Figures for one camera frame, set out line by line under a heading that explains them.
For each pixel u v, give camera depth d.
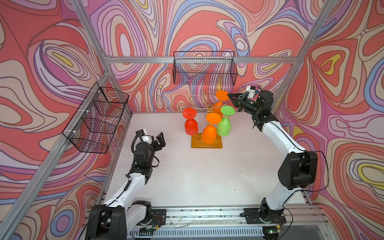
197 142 1.01
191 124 0.82
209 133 0.77
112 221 0.40
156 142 0.73
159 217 0.73
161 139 0.77
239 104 0.72
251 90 0.75
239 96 0.75
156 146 0.75
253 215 0.74
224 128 0.80
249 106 0.70
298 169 0.47
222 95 0.78
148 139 0.71
